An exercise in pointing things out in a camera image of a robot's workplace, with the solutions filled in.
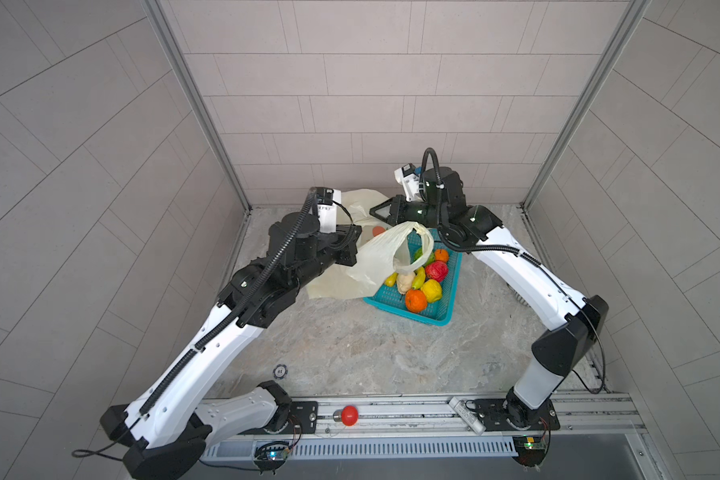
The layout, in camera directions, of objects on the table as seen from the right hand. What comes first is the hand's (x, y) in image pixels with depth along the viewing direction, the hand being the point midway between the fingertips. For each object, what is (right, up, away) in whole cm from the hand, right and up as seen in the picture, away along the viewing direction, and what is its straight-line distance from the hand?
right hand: (371, 212), depth 68 cm
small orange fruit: (+22, -12, +27) cm, 38 cm away
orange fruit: (+13, -25, +17) cm, 33 cm away
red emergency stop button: (-5, -48, +1) cm, 48 cm away
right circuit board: (+37, -55, -1) cm, 66 cm away
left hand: (-1, -4, -9) cm, 10 cm away
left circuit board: (-22, -53, -4) cm, 58 cm away
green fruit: (+10, -9, -5) cm, 15 cm away
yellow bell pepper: (+18, -22, +20) cm, 35 cm away
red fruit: (+20, -17, +23) cm, 35 cm away
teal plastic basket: (+20, -29, +20) cm, 41 cm away
